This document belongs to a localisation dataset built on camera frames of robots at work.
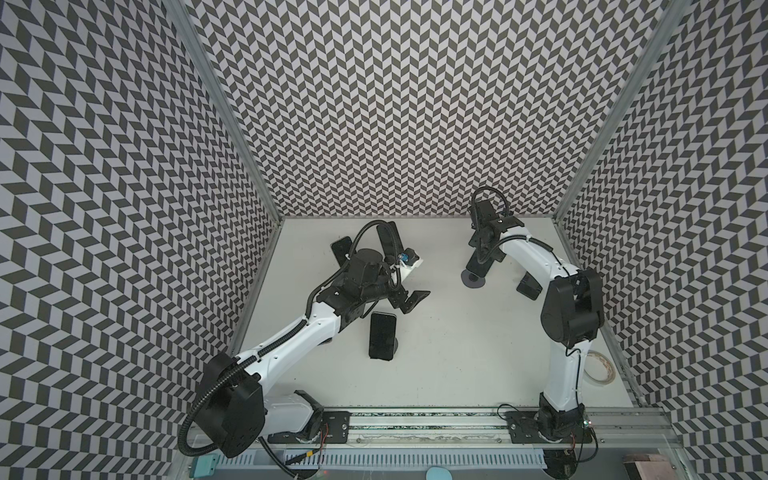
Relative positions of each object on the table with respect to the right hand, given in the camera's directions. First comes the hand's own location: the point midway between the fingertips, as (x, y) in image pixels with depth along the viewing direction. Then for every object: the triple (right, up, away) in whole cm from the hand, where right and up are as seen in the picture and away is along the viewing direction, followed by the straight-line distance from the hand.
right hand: (486, 250), depth 95 cm
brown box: (+27, -47, -29) cm, 62 cm away
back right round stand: (-3, -10, +6) cm, 12 cm away
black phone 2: (-33, -24, -13) cm, 42 cm away
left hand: (-23, -7, -18) cm, 30 cm away
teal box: (-71, -47, -29) cm, 90 cm away
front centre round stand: (-29, -25, -16) cm, 41 cm away
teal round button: (-19, -50, -28) cm, 60 cm away
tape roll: (+28, -33, -11) cm, 45 cm away
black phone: (-31, +3, +1) cm, 31 cm away
